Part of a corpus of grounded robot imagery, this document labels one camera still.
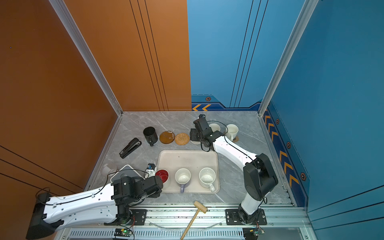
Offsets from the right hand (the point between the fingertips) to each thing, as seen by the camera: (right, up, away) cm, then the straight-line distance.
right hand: (193, 133), depth 88 cm
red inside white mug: (-16, -23, -6) cm, 28 cm away
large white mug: (+8, -25, -3) cm, 26 cm away
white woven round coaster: (+1, -7, +14) cm, 16 cm away
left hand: (-16, -27, -13) cm, 34 cm away
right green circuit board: (+27, -46, -18) cm, 57 cm away
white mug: (+27, +1, +15) cm, 31 cm away
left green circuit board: (-34, -46, -17) cm, 60 cm away
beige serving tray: (0, -17, +5) cm, 18 cm away
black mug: (-28, -2, +9) cm, 30 cm away
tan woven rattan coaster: (-8, -5, +17) cm, 19 cm away
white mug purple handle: (-6, -25, -3) cm, 26 cm away
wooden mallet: (+4, -37, -13) cm, 40 cm away
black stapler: (-41, -10, +9) cm, 43 cm away
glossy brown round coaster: (-19, -4, +17) cm, 26 cm away
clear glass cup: (-50, -22, +1) cm, 55 cm away
